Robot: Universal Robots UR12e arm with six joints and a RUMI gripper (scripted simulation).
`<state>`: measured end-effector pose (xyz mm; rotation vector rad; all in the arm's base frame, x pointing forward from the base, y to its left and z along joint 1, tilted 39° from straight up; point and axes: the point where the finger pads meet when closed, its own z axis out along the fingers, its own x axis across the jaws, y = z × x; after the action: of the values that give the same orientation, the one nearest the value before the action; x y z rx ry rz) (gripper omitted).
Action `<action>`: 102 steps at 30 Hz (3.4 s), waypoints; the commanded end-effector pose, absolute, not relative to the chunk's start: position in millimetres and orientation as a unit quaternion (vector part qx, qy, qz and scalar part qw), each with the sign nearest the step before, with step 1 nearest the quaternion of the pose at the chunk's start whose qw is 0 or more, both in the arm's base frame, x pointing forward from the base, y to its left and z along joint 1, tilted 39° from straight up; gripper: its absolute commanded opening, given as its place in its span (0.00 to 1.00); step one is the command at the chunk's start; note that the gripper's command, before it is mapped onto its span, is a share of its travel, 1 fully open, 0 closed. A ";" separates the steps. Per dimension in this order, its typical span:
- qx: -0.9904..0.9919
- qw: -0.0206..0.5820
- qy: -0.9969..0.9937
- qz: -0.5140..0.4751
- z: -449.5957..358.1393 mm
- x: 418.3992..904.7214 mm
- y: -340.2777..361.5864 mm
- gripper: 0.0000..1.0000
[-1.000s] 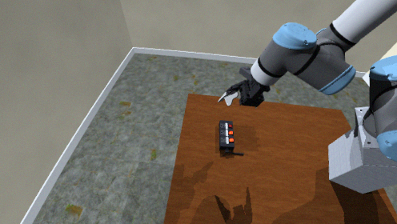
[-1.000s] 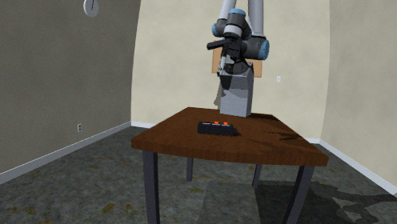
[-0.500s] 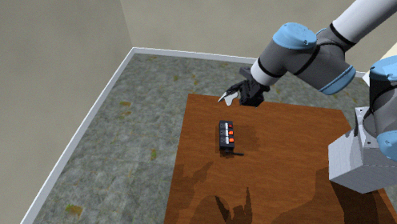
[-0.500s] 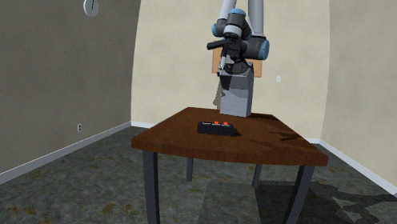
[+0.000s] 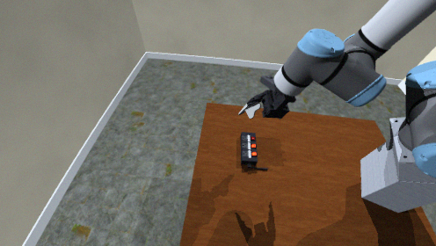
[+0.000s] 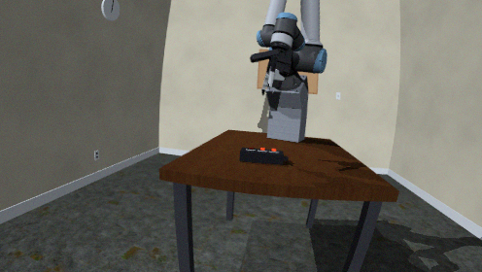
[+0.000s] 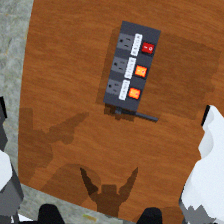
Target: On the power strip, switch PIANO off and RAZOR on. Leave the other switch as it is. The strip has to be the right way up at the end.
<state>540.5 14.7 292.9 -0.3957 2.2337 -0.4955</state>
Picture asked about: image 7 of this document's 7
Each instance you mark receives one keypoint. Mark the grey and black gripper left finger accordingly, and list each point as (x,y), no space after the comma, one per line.
(11,194)

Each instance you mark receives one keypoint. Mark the dark grey power strip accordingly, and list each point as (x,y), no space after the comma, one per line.
(131,63)

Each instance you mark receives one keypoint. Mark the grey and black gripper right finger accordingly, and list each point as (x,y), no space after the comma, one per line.
(202,197)

